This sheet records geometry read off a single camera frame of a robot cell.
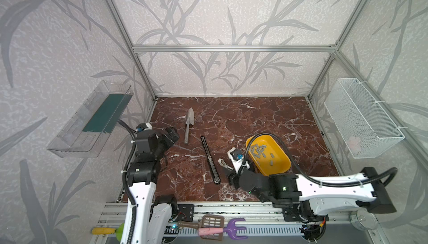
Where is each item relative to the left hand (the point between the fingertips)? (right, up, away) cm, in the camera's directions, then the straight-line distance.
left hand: (173, 127), depth 74 cm
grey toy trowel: (+1, +1, +31) cm, 32 cm away
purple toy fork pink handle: (+26, -42, -6) cm, 49 cm away
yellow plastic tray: (+48, -16, +17) cm, 53 cm away
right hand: (+24, -12, -7) cm, 28 cm away
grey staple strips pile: (+42, -15, +20) cm, 49 cm away
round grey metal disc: (+80, -37, -6) cm, 88 cm away
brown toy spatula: (+16, -41, -1) cm, 44 cm away
